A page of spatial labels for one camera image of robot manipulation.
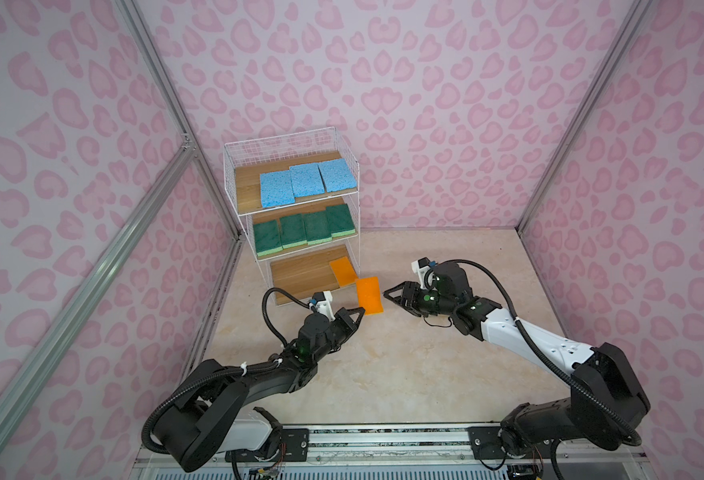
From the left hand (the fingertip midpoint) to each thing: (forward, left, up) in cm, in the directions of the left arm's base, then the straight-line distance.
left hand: (369, 306), depth 81 cm
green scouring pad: (+22, +8, +11) cm, 26 cm away
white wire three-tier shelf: (+24, +24, -15) cm, 37 cm away
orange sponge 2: (+5, 0, -2) cm, 5 cm away
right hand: (+1, -5, +4) cm, 7 cm away
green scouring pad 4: (+17, +28, +10) cm, 34 cm away
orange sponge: (+23, +9, -15) cm, 29 cm away
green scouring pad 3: (+19, +21, +10) cm, 30 cm away
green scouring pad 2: (+20, +14, +10) cm, 27 cm away
